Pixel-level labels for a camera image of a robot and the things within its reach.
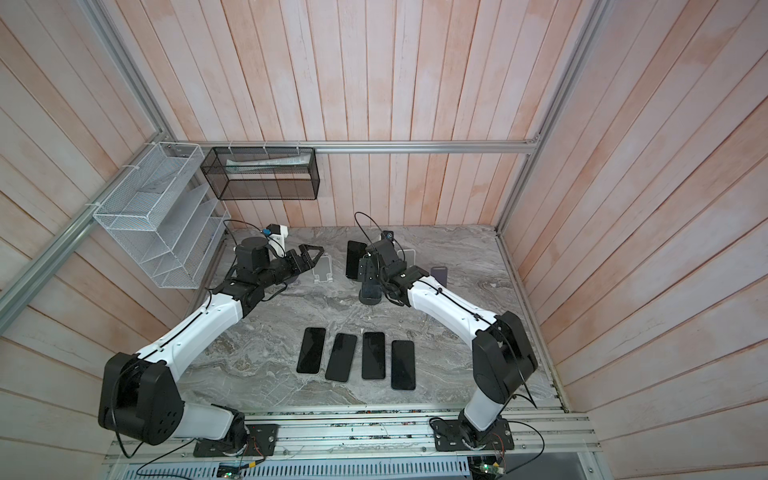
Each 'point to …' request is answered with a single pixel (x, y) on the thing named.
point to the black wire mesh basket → (262, 173)
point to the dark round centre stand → (370, 296)
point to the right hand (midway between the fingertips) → (374, 267)
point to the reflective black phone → (374, 284)
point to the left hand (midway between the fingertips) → (316, 258)
